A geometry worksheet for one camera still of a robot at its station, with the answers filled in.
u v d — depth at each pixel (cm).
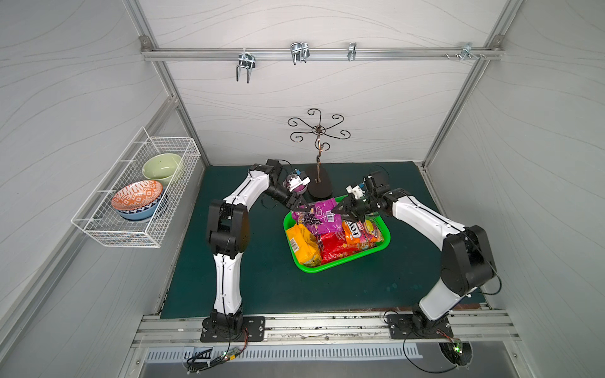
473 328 76
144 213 57
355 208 76
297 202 80
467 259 46
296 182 84
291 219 90
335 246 82
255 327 74
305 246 76
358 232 84
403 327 73
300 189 104
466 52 77
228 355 68
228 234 56
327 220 84
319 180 112
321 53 78
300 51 76
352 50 72
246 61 78
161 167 73
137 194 64
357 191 84
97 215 57
